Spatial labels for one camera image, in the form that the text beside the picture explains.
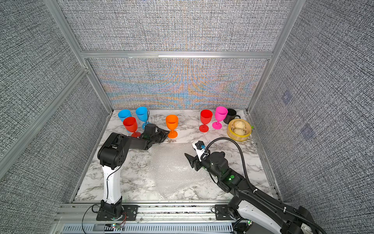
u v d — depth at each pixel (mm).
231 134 1003
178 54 902
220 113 977
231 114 1056
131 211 735
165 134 959
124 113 975
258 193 488
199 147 612
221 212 733
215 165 557
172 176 830
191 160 652
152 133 856
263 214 485
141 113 979
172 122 944
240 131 996
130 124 890
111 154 566
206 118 952
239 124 1033
